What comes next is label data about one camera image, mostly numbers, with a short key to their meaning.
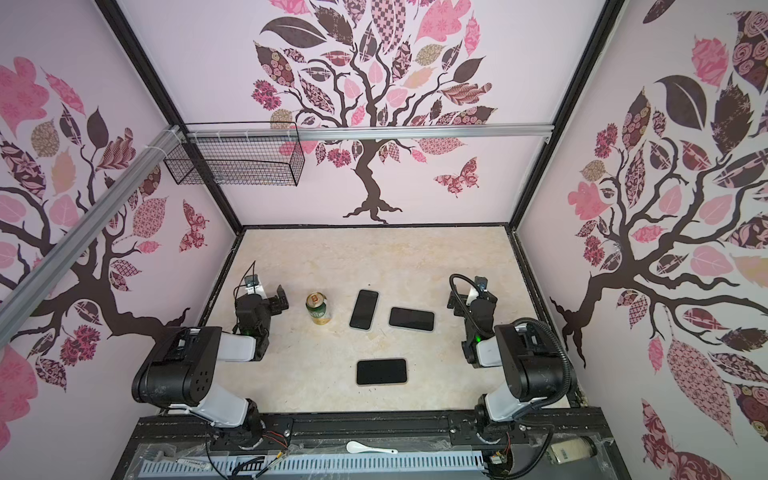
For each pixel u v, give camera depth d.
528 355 0.52
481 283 0.78
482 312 0.72
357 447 0.71
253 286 0.79
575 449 0.69
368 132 0.93
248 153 0.95
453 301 0.85
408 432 0.75
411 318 0.93
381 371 0.85
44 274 0.54
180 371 0.46
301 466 0.70
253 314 0.71
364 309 0.95
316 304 0.87
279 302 0.88
